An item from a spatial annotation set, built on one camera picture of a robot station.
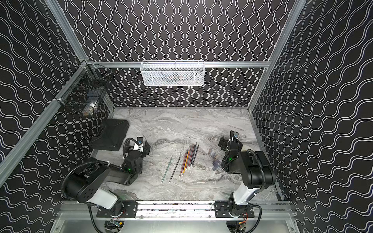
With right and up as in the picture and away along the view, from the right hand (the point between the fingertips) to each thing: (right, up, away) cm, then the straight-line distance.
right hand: (232, 138), depth 95 cm
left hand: (-60, 0, -7) cm, 61 cm away
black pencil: (-24, -10, 0) cm, 26 cm away
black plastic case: (-81, +2, +3) cm, 81 cm away
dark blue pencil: (-37, -19, -6) cm, 42 cm away
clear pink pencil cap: (-15, -10, 0) cm, 18 cm away
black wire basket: (-95, +32, -2) cm, 100 cm away
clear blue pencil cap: (-11, -15, -4) cm, 19 cm away
